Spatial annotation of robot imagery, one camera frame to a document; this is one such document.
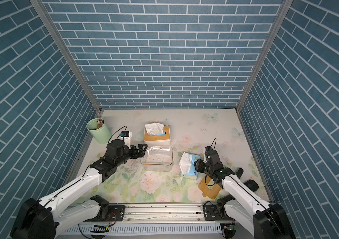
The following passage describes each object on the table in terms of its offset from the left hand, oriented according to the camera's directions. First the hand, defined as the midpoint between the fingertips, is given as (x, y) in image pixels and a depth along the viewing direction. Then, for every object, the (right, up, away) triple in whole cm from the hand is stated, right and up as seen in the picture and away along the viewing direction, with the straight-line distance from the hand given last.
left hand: (144, 146), depth 82 cm
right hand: (+30, -11, +5) cm, 32 cm away
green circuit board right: (+45, -37, -12) cm, 59 cm away
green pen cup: (-30, +8, +9) cm, 32 cm away
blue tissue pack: (+24, -13, +1) cm, 27 cm away
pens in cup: (-29, +13, +7) cm, 32 cm away
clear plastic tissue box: (+6, -10, +12) cm, 17 cm away
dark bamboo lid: (+36, -24, +1) cm, 43 cm away
